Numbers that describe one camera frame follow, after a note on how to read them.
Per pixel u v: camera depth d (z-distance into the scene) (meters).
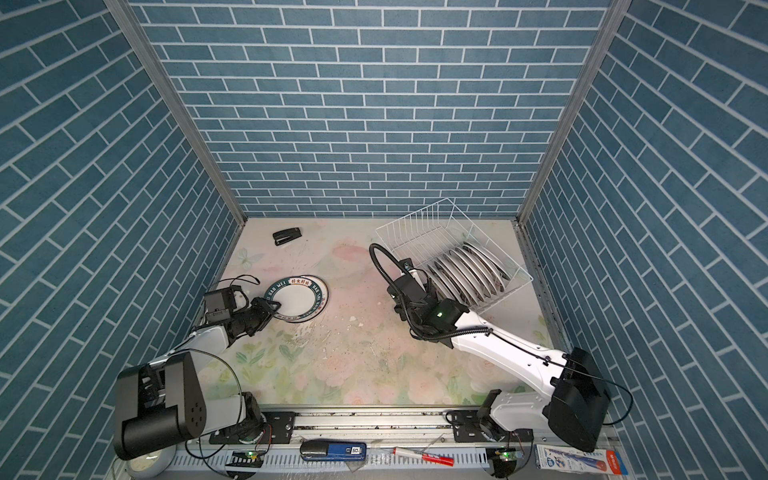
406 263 0.68
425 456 0.69
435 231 1.15
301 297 0.96
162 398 0.46
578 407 0.39
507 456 0.71
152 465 0.66
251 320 0.77
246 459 0.72
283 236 1.12
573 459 0.69
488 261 0.88
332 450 0.67
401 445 0.72
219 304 0.70
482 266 0.88
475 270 0.85
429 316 0.57
